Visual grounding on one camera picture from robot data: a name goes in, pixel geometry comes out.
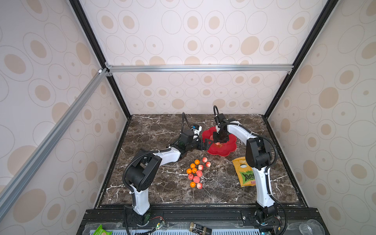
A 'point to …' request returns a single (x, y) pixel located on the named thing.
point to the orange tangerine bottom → (192, 184)
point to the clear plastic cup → (311, 227)
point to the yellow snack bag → (246, 173)
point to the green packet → (99, 230)
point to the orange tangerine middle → (194, 170)
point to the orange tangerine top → (197, 162)
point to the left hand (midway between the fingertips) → (211, 140)
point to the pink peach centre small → (200, 167)
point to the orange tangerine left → (189, 171)
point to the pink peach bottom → (199, 185)
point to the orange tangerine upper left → (192, 165)
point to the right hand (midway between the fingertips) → (222, 140)
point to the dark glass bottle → (200, 230)
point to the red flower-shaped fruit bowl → (225, 149)
